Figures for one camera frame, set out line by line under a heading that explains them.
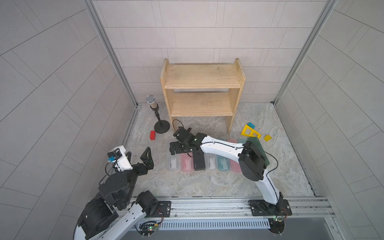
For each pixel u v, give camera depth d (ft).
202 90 3.68
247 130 3.33
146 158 1.74
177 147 2.46
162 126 3.32
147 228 2.15
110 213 1.40
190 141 2.13
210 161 2.80
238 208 2.37
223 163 2.77
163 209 2.33
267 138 3.16
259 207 2.19
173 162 2.79
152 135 3.17
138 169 1.67
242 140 3.16
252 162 1.65
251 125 3.35
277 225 2.22
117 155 1.53
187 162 2.81
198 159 2.84
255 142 3.10
